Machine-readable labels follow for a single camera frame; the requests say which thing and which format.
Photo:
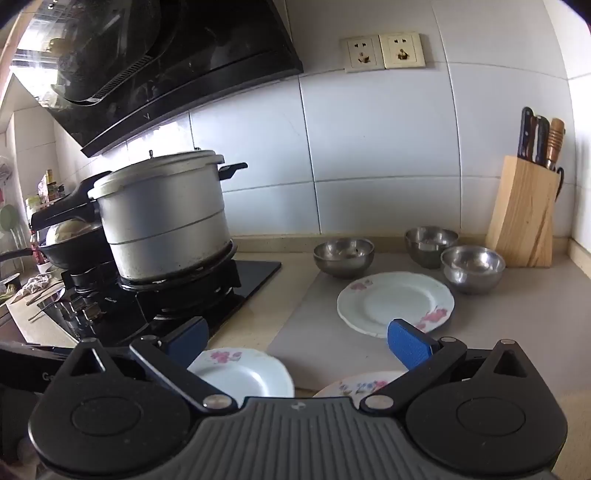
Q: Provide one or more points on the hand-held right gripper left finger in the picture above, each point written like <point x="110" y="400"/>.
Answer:
<point x="189" y="339"/>

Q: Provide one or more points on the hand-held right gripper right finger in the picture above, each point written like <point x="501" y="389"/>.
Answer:
<point x="406" y="341"/>

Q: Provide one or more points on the pink floral white plate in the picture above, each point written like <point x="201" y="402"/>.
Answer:
<point x="244" y="376"/>
<point x="395" y="302"/>

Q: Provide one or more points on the multicoloured floral white plate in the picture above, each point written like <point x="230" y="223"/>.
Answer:
<point x="355" y="386"/>

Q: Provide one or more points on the stainless steel bowl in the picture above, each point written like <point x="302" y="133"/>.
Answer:
<point x="431" y="240"/>
<point x="473" y="267"/>
<point x="344" y="256"/>

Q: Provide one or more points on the black gas stove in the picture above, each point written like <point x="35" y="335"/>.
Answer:
<point x="184" y="295"/>

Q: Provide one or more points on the metal utensils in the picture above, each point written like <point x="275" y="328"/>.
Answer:
<point x="46" y="294"/>

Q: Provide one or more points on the white rag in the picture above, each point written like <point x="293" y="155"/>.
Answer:
<point x="34" y="282"/>

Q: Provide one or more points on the aluminium pressure cooker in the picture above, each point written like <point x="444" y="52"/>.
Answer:
<point x="166" y="221"/>

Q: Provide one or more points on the black wok with glass lid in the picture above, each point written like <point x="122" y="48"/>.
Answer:
<point x="74" y="251"/>

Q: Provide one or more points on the green ladle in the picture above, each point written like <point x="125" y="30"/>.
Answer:
<point x="7" y="217"/>

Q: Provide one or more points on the wooden knife block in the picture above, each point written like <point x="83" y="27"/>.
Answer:
<point x="524" y="217"/>

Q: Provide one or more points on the group of condiment bottles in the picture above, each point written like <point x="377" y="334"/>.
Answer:
<point x="48" y="187"/>

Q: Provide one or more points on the black range hood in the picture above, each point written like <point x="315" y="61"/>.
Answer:
<point x="161" y="60"/>

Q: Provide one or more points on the cream wall socket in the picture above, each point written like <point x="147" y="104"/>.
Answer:
<point x="400" y="50"/>

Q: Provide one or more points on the white wall socket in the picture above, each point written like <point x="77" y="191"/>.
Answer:
<point x="362" y="53"/>

